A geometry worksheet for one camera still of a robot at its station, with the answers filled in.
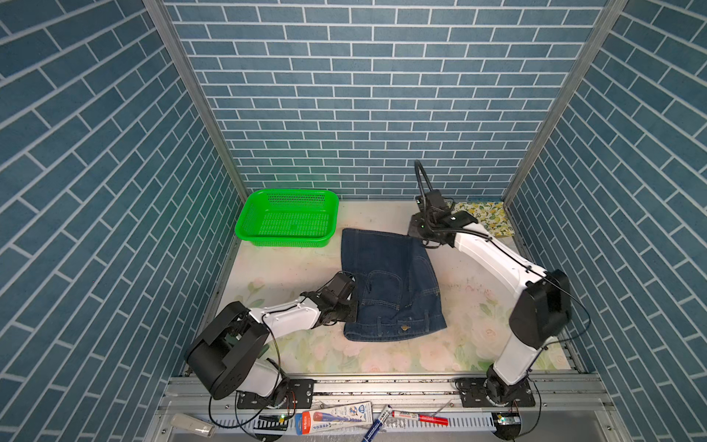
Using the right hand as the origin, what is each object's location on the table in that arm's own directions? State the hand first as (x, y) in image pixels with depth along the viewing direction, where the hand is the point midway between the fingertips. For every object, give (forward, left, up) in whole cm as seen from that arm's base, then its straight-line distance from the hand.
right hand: (418, 229), depth 88 cm
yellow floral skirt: (+21, -32, -13) cm, 41 cm away
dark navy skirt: (-13, +5, -18) cm, 23 cm away
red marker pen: (-49, -3, -17) cm, 52 cm away
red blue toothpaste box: (-51, +21, -17) cm, 57 cm away
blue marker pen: (-51, +10, -17) cm, 55 cm away
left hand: (-22, +16, -18) cm, 33 cm away
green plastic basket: (+17, +52, -17) cm, 57 cm away
